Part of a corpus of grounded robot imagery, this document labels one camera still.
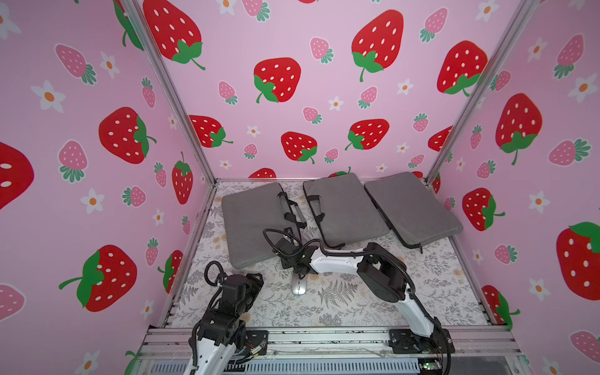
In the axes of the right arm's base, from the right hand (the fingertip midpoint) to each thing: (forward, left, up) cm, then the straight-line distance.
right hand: (282, 259), depth 93 cm
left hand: (-10, +6, +4) cm, 13 cm away
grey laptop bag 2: (+28, -58, 0) cm, 64 cm away
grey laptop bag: (+25, -25, +3) cm, 35 cm away
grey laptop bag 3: (+21, +19, +1) cm, 28 cm away
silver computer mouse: (-11, -8, +1) cm, 14 cm away
